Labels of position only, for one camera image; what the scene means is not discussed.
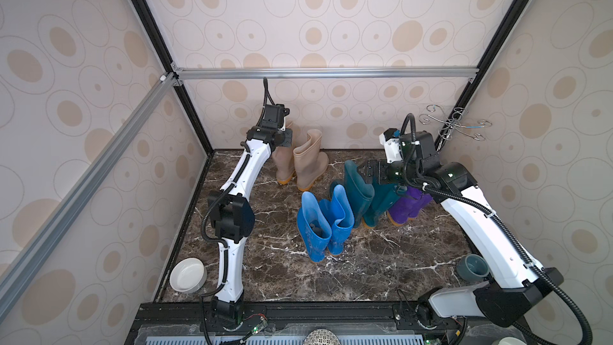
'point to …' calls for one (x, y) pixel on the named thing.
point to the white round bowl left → (187, 275)
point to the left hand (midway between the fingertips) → (291, 131)
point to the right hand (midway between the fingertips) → (379, 166)
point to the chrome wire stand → (453, 123)
